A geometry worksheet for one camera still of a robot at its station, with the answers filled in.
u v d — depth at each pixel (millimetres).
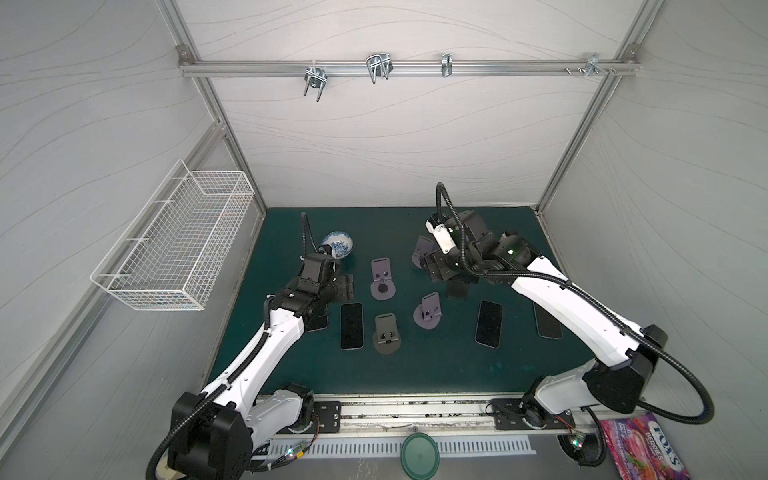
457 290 987
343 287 733
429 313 862
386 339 819
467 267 532
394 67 772
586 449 718
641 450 675
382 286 979
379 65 765
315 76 789
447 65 783
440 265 650
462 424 733
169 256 676
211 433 379
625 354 403
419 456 604
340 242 1076
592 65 764
